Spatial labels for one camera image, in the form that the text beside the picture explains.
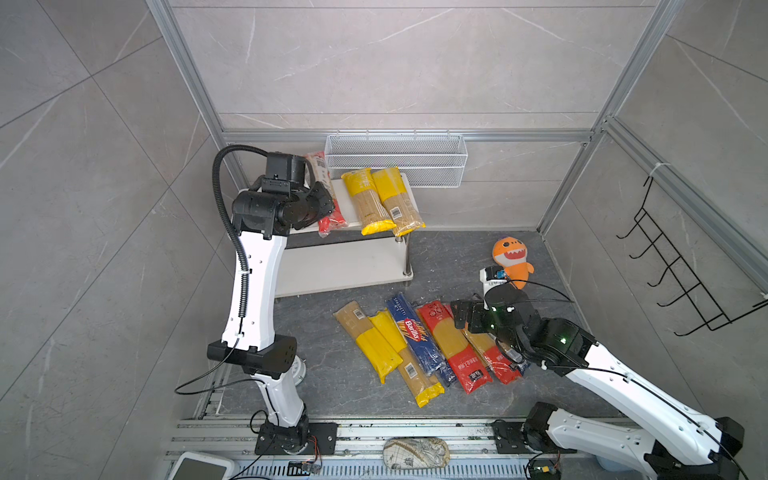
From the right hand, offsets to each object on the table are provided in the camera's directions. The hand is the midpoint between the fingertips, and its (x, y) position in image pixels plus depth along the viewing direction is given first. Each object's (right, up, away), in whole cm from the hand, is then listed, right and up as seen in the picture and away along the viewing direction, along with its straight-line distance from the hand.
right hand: (465, 302), depth 72 cm
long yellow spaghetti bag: (-9, -24, +8) cm, 27 cm away
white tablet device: (-63, -37, -5) cm, 73 cm away
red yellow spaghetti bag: (+2, -17, +9) cm, 20 cm away
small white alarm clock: (-44, -20, +9) cm, 49 cm away
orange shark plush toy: (+24, +12, +30) cm, 40 cm away
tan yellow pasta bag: (-24, -16, +14) cm, 31 cm away
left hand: (-33, +26, -4) cm, 42 cm away
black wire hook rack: (+48, +1, -10) cm, 49 cm away
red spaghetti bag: (+13, -19, +9) cm, 25 cm away
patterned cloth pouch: (-12, -35, -3) cm, 37 cm away
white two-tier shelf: (-34, +10, +32) cm, 48 cm away
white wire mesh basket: (-3, +44, +29) cm, 53 cm away
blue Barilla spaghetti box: (-10, -13, +12) cm, 20 cm away
